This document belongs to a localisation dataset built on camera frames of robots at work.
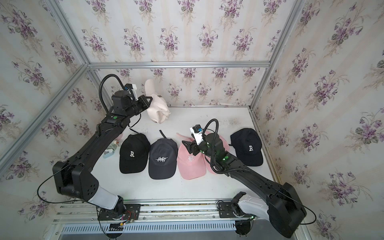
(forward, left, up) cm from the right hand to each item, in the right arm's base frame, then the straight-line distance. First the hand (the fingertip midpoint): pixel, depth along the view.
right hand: (190, 138), depth 76 cm
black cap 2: (+5, -35, -15) cm, 38 cm away
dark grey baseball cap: (-3, +17, -18) cm, 25 cm away
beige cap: (+12, +17, +9) cm, 22 cm away
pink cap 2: (-6, -9, -21) cm, 24 cm away
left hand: (+17, +21, +12) cm, 29 cm away
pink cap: (-7, +1, -21) cm, 22 cm away
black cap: (-2, +34, -13) cm, 36 cm away
